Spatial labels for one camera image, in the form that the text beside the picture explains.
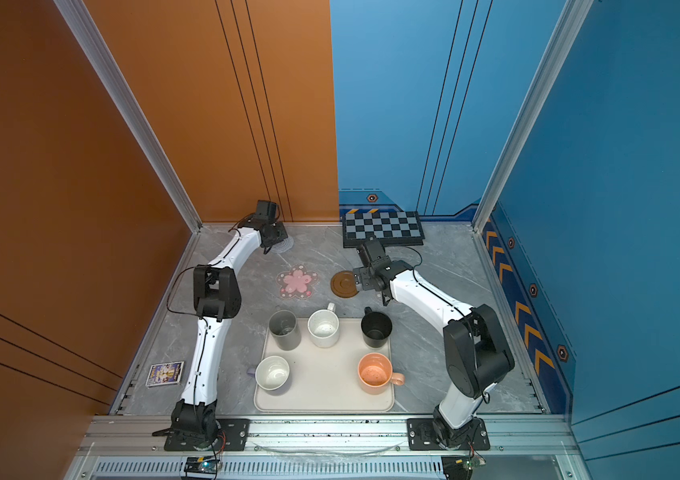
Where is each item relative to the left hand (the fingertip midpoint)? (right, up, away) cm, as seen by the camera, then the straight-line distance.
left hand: (282, 230), depth 112 cm
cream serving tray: (+18, -44, -28) cm, 56 cm away
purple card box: (-25, -42, -31) cm, 58 cm away
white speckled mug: (+18, -31, -21) cm, 42 cm away
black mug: (+33, -31, -25) cm, 52 cm away
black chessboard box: (+42, +1, +3) cm, 42 cm away
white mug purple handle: (+4, -41, -31) cm, 52 cm away
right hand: (+33, -15, -21) cm, 42 cm away
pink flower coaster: (+8, -19, -10) cm, 22 cm away
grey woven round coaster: (+1, -6, -1) cm, 6 cm away
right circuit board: (+52, -59, -42) cm, 89 cm away
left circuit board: (-10, -59, -41) cm, 73 cm away
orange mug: (+33, -42, -30) cm, 61 cm away
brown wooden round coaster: (+24, -19, -10) cm, 32 cm away
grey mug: (+7, -30, -26) cm, 40 cm away
